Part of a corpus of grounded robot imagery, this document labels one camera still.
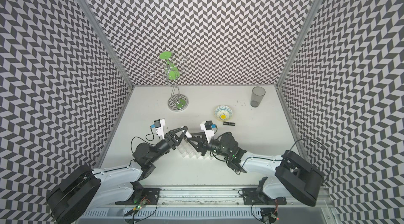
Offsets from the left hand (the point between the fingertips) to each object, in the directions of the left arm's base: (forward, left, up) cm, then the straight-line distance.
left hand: (188, 130), depth 71 cm
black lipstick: (+15, -22, -20) cm, 34 cm away
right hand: (-3, 0, -4) cm, 5 cm away
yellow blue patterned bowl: (+24, -19, -21) cm, 37 cm away
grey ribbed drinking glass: (+30, -40, -10) cm, 51 cm away
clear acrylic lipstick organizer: (-8, -1, -2) cm, 8 cm away
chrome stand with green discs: (+34, +14, +8) cm, 38 cm away
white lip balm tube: (-2, 0, -1) cm, 2 cm away
